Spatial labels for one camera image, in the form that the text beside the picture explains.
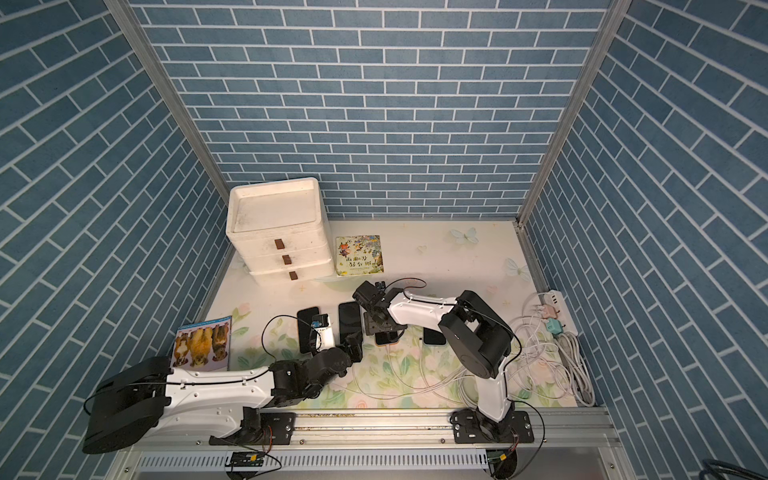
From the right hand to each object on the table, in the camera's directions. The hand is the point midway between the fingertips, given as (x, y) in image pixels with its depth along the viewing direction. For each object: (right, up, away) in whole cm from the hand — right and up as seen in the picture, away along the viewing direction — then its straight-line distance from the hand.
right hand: (381, 326), depth 93 cm
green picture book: (-10, +22, +16) cm, 29 cm away
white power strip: (+57, +4, +1) cm, 58 cm away
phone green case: (-10, +3, -2) cm, 10 cm away
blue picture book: (-52, -4, -6) cm, 52 cm away
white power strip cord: (+47, -8, -8) cm, 48 cm away
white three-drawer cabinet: (-29, +30, -7) cm, 42 cm away
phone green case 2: (+16, -2, -5) cm, 17 cm away
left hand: (-6, -1, -11) cm, 12 cm away
